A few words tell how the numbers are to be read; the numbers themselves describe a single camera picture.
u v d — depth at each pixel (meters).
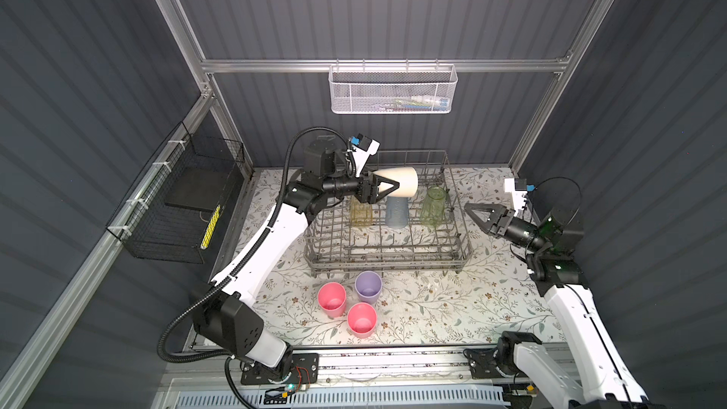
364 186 0.61
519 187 0.62
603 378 0.40
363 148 0.61
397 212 0.93
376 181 0.61
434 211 0.94
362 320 0.81
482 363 0.74
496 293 0.87
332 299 0.84
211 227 0.69
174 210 0.73
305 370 0.72
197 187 0.75
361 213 0.96
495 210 0.61
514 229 0.60
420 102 0.92
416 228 1.02
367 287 0.86
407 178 0.66
